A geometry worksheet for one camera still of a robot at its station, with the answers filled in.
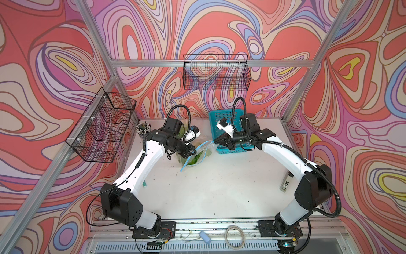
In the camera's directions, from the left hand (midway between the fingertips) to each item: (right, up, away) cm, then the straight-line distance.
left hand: (196, 151), depth 77 cm
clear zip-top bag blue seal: (+7, +3, +2) cm, 7 cm away
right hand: (+11, +4, +1) cm, 11 cm away
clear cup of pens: (-32, +12, +15) cm, 38 cm away
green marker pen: (-30, -19, +11) cm, 37 cm away
